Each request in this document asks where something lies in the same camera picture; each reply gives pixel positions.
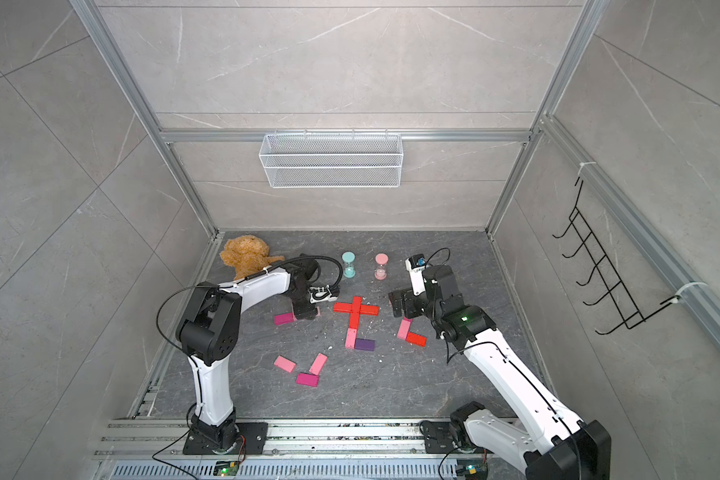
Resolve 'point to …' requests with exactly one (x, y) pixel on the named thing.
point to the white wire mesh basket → (332, 160)
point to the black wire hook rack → (617, 296)
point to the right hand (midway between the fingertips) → (410, 290)
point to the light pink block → (404, 328)
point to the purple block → (365, 344)
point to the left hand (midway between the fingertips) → (312, 301)
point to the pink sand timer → (381, 272)
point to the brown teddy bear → (249, 254)
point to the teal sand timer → (349, 258)
